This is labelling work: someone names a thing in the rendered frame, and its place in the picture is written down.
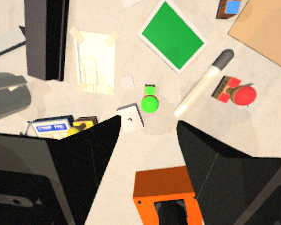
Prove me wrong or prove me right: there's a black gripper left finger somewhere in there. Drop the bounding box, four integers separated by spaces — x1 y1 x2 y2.
0 115 122 225

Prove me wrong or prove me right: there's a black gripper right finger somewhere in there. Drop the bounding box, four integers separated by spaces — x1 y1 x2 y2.
176 120 281 225

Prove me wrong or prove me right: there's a yellow rubber stamp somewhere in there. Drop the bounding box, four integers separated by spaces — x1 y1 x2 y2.
67 116 98 136

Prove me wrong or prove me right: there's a rubber stamp with blue handle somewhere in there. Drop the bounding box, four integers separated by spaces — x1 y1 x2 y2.
215 0 241 19

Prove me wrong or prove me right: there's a red-handled rubber stamp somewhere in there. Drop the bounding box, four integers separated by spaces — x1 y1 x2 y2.
211 76 256 106

